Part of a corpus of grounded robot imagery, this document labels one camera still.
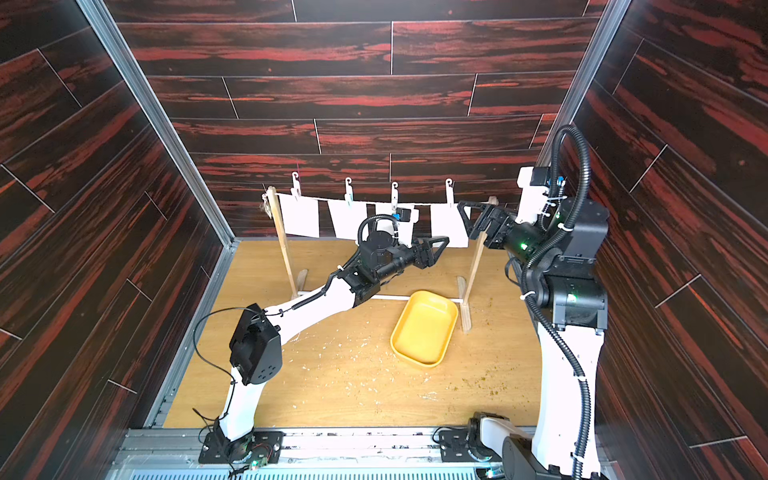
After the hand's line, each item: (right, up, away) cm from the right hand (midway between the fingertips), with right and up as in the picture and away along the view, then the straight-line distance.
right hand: (485, 205), depth 57 cm
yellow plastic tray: (-7, -32, +37) cm, 49 cm away
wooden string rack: (-50, -16, +45) cm, 69 cm away
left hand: (-4, -5, +16) cm, 18 cm away
